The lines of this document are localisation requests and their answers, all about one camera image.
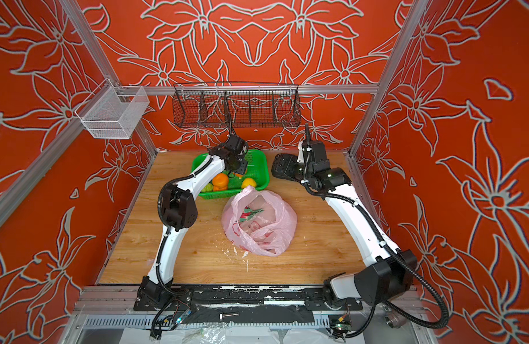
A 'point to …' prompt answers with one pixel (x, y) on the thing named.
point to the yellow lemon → (249, 181)
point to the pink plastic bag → (259, 221)
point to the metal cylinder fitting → (395, 319)
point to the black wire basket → (235, 104)
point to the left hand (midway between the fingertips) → (239, 163)
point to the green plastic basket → (257, 168)
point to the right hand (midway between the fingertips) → (278, 165)
